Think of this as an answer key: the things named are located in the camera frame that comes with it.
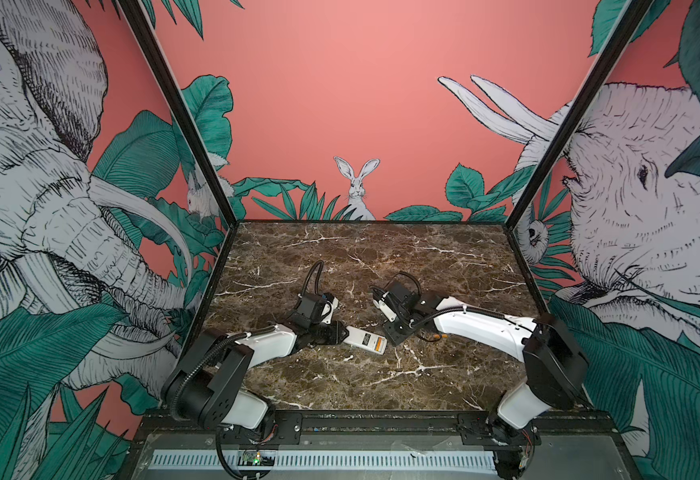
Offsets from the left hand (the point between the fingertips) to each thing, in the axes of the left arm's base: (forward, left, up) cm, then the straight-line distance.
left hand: (347, 329), depth 88 cm
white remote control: (-3, -6, -1) cm, 7 cm away
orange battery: (-14, -19, +28) cm, 36 cm away
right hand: (-2, -12, +4) cm, 13 cm away
